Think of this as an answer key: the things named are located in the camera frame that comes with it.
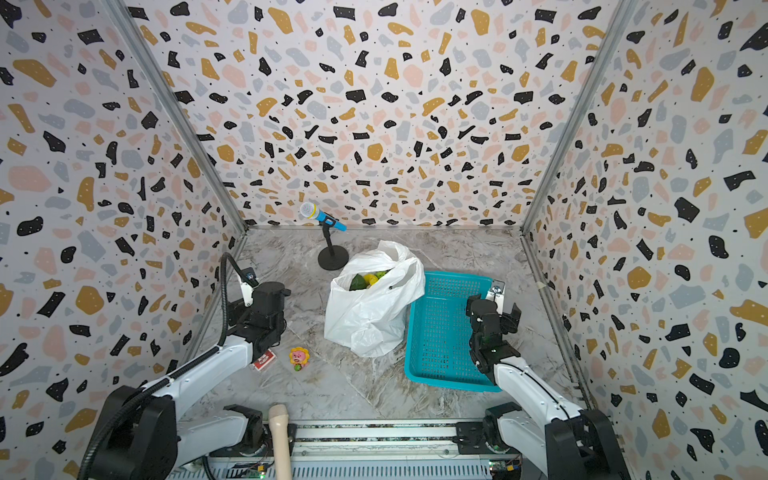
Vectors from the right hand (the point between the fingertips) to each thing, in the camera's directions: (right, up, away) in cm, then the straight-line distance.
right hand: (494, 294), depth 84 cm
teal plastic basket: (-15, -13, +10) cm, 22 cm away
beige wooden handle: (-56, -30, -11) cm, 65 cm away
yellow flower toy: (-55, -17, -1) cm, 58 cm away
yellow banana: (-36, +3, +11) cm, 38 cm away
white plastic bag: (-34, -7, -5) cm, 35 cm away
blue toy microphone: (-54, +25, +6) cm, 60 cm away
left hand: (-69, +1, -3) cm, 69 cm away
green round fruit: (-40, +2, +12) cm, 42 cm away
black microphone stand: (-53, +10, +28) cm, 60 cm away
